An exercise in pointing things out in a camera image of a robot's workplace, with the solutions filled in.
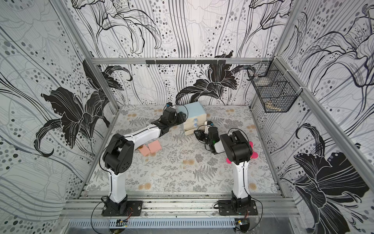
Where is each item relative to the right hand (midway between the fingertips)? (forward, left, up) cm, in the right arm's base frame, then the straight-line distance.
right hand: (197, 130), depth 103 cm
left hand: (+2, +9, +12) cm, 16 cm away
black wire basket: (+11, -49, +27) cm, 57 cm away
